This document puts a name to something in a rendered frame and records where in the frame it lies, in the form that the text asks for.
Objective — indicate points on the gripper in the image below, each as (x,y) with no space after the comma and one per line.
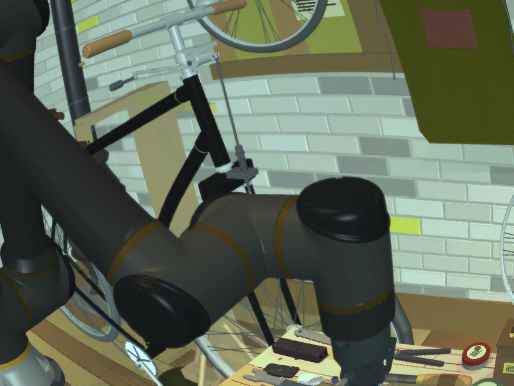
(359,327)

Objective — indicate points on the light wooden stand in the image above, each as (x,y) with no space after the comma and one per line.
(154,120)

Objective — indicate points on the thin grey brake rod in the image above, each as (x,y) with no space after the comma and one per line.
(229,104)

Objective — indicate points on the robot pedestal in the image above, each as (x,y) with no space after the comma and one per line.
(30,373)

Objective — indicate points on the dark grey pliers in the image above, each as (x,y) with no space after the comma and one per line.
(425,355)

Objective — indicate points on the grey flat spanner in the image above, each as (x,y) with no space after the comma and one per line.
(311,335)
(259,377)

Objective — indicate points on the olive green box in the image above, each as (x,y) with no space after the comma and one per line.
(462,88)

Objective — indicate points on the white cloth piece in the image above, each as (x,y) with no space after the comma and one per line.
(309,378)

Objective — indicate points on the wooden board with green panels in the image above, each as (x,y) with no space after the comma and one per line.
(305,64)

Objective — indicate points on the black ribbed block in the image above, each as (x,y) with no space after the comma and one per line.
(299,348)

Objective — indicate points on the hanging spoked wheel rim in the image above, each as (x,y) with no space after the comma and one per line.
(257,46)

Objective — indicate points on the grey wheel rim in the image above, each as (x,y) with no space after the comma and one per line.
(506,249)

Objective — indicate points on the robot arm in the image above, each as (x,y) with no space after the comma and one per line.
(80,180)

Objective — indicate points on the grey stop nut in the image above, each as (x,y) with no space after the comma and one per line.
(240,153)

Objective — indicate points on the silver brake lever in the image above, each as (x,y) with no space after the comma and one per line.
(138,74)

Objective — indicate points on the black bicycle frame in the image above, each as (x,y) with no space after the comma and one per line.
(208,128)

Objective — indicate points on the red round tin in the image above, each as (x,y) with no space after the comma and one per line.
(476,354)

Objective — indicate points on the black flat patch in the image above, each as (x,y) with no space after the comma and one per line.
(281,370)

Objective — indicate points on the brown box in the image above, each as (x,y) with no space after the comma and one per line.
(506,349)

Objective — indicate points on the grey upright pipe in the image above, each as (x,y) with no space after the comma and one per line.
(72,60)

